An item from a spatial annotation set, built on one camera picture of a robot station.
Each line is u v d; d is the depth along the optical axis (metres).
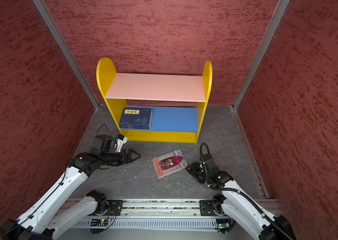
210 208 0.73
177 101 0.71
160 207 0.76
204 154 0.69
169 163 0.90
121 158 0.65
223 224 0.71
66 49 0.87
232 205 0.60
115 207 0.75
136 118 0.90
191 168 0.75
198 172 0.72
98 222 0.71
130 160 0.64
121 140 0.70
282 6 0.71
